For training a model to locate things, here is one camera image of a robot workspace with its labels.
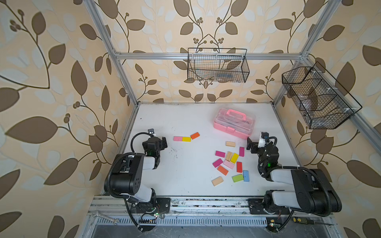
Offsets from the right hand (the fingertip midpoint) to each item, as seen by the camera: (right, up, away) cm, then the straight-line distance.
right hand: (256, 138), depth 90 cm
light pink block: (-17, -16, -1) cm, 23 cm away
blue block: (-9, -21, -6) cm, 23 cm away
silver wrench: (-77, -37, -19) cm, 88 cm away
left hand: (-65, 0, +4) cm, 65 cm away
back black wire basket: (-23, +48, +6) cm, 53 cm away
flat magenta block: (-22, -10, +4) cm, 24 cm away
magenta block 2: (-24, -15, -1) cm, 28 cm away
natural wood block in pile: (-17, -11, +1) cm, 20 cm away
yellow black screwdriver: (+15, -36, -22) cm, 45 cm away
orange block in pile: (-21, -18, -3) cm, 28 cm away
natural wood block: (-15, -5, +7) cm, 17 cm away
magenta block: (-8, -9, +3) cm, 12 cm away
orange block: (-38, 0, +12) cm, 40 cm away
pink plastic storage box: (-10, +9, +6) cm, 15 cm away
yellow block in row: (-44, -2, +9) cm, 45 cm away
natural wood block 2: (-25, -23, -7) cm, 35 cm away
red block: (-12, -17, -3) cm, 21 cm away
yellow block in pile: (-13, -13, +2) cm, 18 cm away
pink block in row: (-49, -2, +9) cm, 50 cm away
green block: (-14, -22, -7) cm, 27 cm away
